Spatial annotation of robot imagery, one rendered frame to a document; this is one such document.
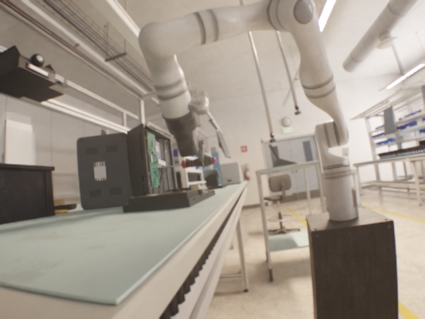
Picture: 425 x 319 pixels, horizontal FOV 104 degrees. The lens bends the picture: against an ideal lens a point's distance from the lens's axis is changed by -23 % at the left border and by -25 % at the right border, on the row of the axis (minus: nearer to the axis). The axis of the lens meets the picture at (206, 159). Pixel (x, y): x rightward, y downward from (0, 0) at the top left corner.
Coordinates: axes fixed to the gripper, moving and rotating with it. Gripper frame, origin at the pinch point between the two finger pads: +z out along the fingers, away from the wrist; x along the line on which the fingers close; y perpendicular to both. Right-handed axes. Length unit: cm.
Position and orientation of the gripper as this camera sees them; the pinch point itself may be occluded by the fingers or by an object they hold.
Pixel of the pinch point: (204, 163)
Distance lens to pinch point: 61.4
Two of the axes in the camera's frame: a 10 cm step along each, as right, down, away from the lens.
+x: -0.1, 6.6, -7.5
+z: 2.1, 7.4, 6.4
